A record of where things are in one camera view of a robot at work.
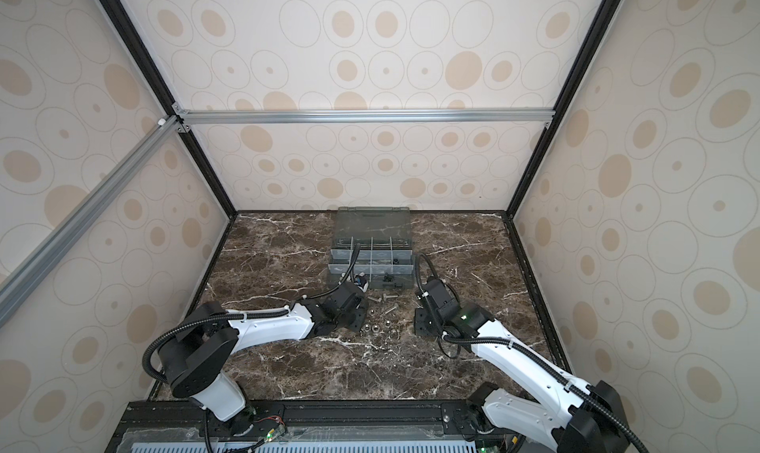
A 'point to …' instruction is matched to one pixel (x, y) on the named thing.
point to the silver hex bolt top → (389, 296)
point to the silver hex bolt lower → (390, 310)
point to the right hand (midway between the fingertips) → (429, 319)
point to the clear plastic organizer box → (385, 255)
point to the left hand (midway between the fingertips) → (371, 313)
